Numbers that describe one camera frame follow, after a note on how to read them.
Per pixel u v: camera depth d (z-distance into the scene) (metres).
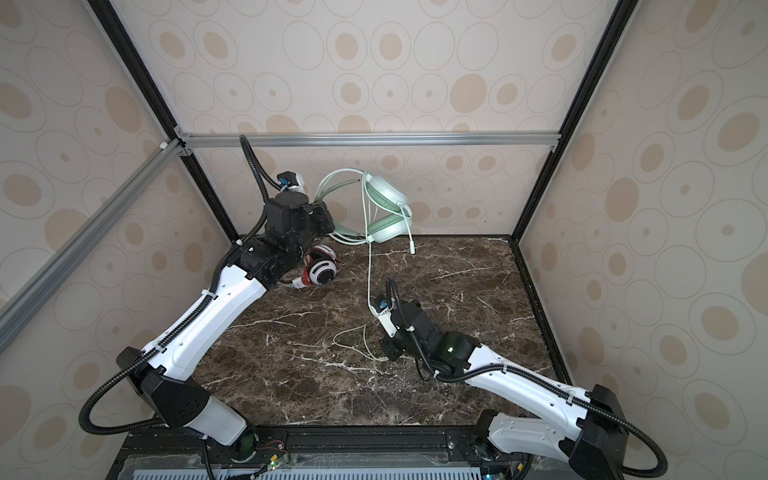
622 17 0.69
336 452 0.73
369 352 0.81
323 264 0.97
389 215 0.63
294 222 0.51
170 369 0.41
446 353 0.54
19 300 0.52
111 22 0.68
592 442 0.38
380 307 0.64
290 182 0.58
